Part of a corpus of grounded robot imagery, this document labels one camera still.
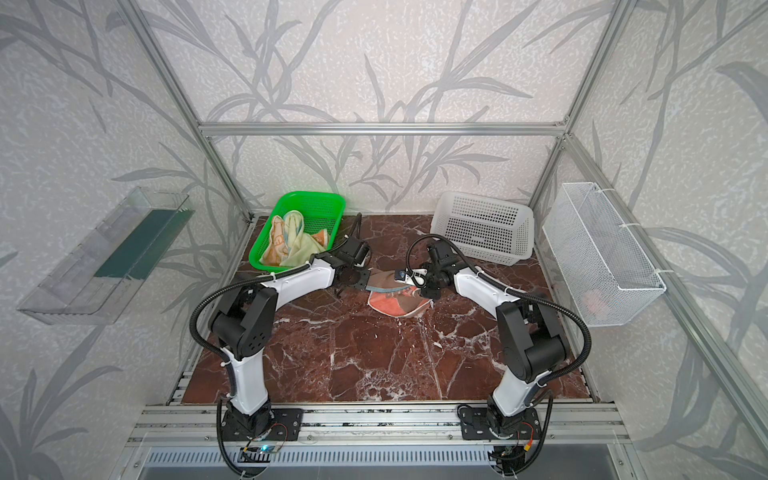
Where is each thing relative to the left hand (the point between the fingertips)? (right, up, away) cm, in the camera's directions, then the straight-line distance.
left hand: (364, 268), depth 98 cm
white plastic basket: (+49, +13, +18) cm, 53 cm away
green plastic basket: (-18, +21, +15) cm, 31 cm away
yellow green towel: (-23, +7, +5) cm, 24 cm away
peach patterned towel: (-31, +5, +4) cm, 31 cm away
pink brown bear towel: (+9, -9, -2) cm, 14 cm away
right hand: (+19, 0, -3) cm, 19 cm away
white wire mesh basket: (+55, +3, -36) cm, 66 cm away
